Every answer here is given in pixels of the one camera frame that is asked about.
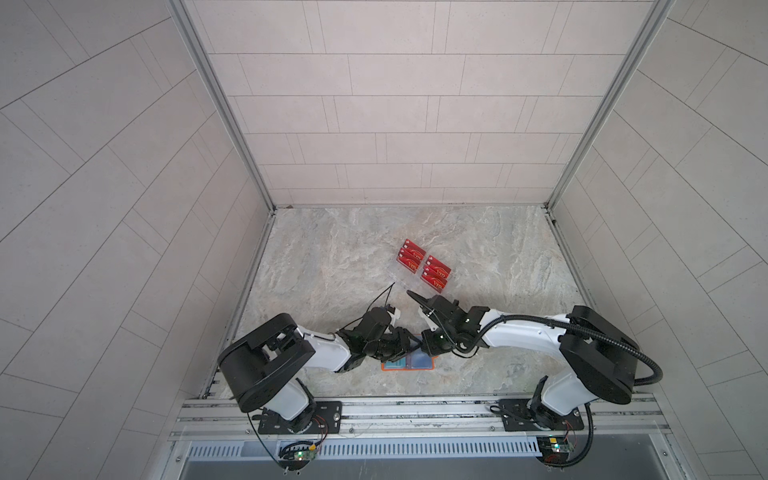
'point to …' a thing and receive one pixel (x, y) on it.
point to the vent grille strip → (370, 448)
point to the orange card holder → (416, 360)
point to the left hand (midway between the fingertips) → (426, 349)
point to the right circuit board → (554, 449)
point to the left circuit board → (294, 460)
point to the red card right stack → (435, 274)
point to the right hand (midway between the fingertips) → (420, 354)
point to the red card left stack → (410, 255)
